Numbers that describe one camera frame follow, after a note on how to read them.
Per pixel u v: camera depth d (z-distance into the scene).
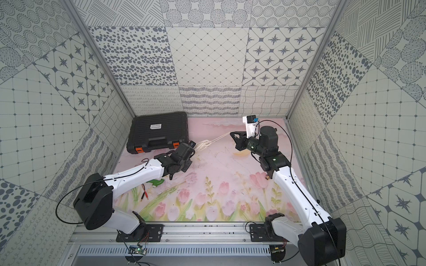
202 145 0.79
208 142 0.79
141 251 0.70
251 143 0.63
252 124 0.64
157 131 1.05
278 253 0.72
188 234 0.75
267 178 0.90
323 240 0.37
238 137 0.70
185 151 0.67
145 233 0.69
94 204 0.42
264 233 0.73
